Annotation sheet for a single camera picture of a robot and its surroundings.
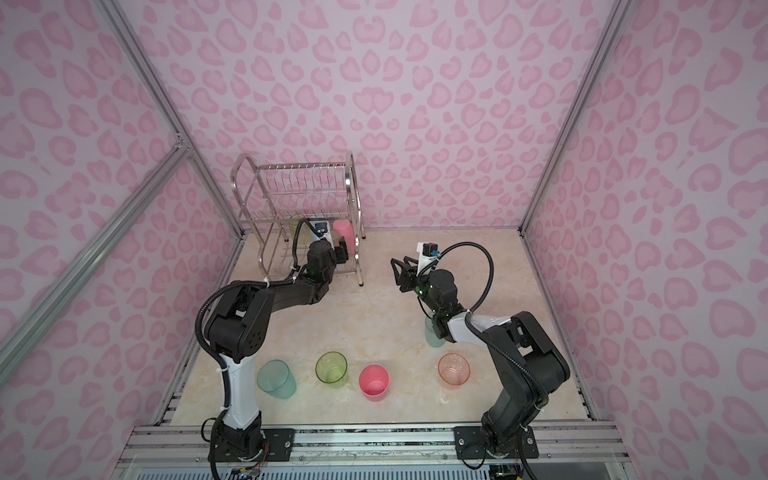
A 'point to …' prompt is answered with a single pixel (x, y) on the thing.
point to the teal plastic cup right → (431, 333)
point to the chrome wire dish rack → (271, 200)
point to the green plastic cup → (332, 369)
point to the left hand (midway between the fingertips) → (336, 233)
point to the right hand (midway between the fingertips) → (399, 257)
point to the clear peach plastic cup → (453, 370)
